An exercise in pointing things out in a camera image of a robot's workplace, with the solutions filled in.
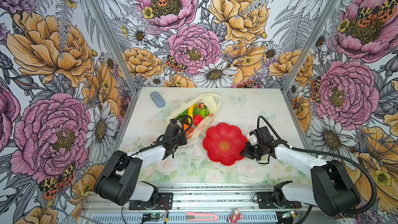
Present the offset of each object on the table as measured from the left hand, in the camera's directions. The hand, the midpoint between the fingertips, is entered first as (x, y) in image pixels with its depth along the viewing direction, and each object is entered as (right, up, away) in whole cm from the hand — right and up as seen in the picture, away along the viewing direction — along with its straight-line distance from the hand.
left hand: (183, 139), depth 93 cm
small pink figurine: (+25, -28, -24) cm, 45 cm away
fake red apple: (+8, +12, +5) cm, 15 cm away
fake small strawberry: (+10, +20, +16) cm, 27 cm away
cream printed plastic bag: (+17, +23, +8) cm, 30 cm away
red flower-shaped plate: (+23, -3, +1) cm, 23 cm away
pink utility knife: (+11, -29, -22) cm, 38 cm away
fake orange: (0, +7, +7) cm, 10 cm away
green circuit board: (-11, -29, -21) cm, 38 cm away
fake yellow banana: (+3, +17, +7) cm, 19 cm away
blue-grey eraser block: (-22, +25, +22) cm, 39 cm away
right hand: (+32, -8, -8) cm, 34 cm away
